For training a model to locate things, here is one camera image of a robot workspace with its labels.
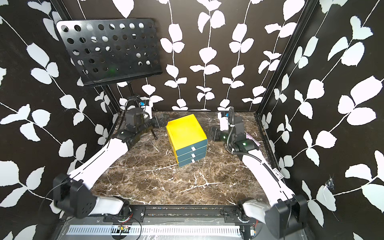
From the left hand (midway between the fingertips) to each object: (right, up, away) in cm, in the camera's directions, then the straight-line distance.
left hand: (164, 112), depth 78 cm
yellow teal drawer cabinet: (+13, -15, -2) cm, 20 cm away
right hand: (+24, -9, -2) cm, 25 cm away
